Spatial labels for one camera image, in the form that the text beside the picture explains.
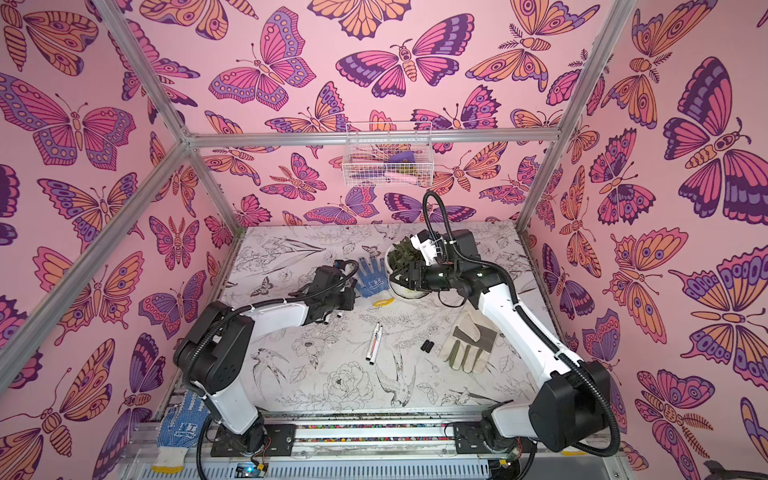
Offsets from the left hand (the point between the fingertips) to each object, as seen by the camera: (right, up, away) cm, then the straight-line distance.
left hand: (357, 290), depth 95 cm
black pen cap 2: (+21, -16, -6) cm, 27 cm away
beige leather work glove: (+35, -15, -6) cm, 38 cm away
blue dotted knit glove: (+5, +2, +8) cm, 9 cm away
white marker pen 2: (+6, -16, -6) cm, 18 cm away
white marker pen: (+5, -15, -6) cm, 17 cm away
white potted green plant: (+13, +11, -5) cm, 17 cm away
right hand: (+12, +6, -21) cm, 26 cm away
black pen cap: (+22, -16, -6) cm, 28 cm away
